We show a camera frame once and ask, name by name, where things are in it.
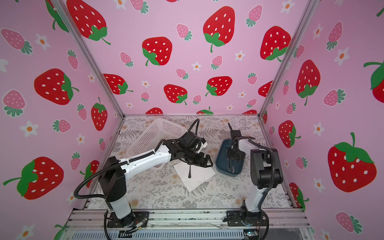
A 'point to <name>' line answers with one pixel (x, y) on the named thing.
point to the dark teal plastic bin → (221, 161)
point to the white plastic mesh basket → (151, 136)
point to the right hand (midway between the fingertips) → (232, 158)
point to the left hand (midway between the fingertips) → (208, 164)
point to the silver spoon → (189, 175)
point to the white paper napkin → (199, 175)
